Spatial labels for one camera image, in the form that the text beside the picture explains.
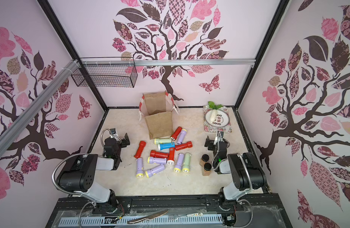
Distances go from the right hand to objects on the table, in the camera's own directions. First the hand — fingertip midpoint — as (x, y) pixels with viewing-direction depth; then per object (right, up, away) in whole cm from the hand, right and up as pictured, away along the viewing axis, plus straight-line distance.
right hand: (216, 136), depth 92 cm
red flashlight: (-50, -6, +3) cm, 51 cm away
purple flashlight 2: (-49, -18, -8) cm, 53 cm away
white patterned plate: (+10, +11, +18) cm, 23 cm away
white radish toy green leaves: (+4, +17, +19) cm, 26 cm away
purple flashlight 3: (-24, -14, -5) cm, 28 cm away
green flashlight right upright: (-20, -19, -8) cm, 29 cm away
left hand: (-65, -1, +1) cm, 65 cm away
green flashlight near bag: (-39, -4, +3) cm, 40 cm away
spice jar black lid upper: (-9, -12, -11) cm, 18 cm away
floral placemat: (+12, +4, +14) cm, 19 cm away
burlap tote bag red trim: (-41, +21, +15) cm, 49 cm away
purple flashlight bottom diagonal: (-41, -20, -10) cm, 46 cm away
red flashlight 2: (-18, -6, +3) cm, 19 cm away
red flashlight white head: (-30, -15, -5) cm, 34 cm away
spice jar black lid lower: (-9, -16, -15) cm, 23 cm away
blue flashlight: (-36, -7, 0) cm, 36 cm away
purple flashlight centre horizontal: (-42, -15, -5) cm, 44 cm away
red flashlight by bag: (-27, +1, +8) cm, 28 cm away
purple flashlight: (-23, -1, +8) cm, 24 cm away
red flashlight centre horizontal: (-41, -11, -2) cm, 43 cm away
